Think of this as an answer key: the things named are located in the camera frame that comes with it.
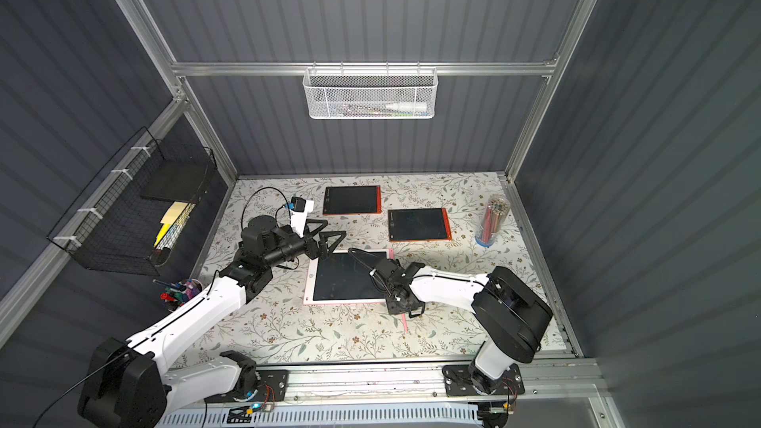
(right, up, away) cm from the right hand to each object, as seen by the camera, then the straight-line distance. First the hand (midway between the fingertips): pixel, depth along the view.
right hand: (401, 304), depth 87 cm
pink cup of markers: (-58, +7, -11) cm, 60 cm away
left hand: (-17, +23, -12) cm, 31 cm away
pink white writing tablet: (-18, +6, +7) cm, 20 cm away
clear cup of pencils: (+28, +28, 0) cm, 39 cm away
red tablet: (-18, +31, +29) cm, 46 cm away
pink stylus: (+1, -4, -3) cm, 5 cm away
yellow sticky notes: (-60, +28, -12) cm, 67 cm away
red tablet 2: (+7, +23, +19) cm, 30 cm away
